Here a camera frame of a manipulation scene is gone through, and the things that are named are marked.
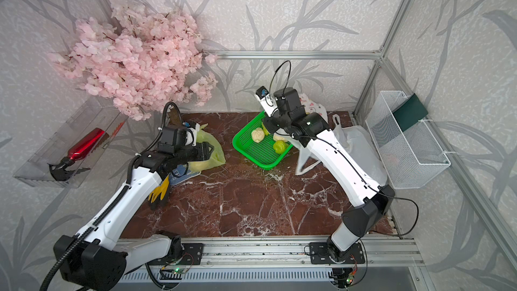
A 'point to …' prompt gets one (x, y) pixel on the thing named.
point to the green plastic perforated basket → (262, 153)
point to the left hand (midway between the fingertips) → (207, 147)
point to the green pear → (280, 146)
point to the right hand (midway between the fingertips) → (264, 111)
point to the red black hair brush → (58, 170)
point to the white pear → (258, 135)
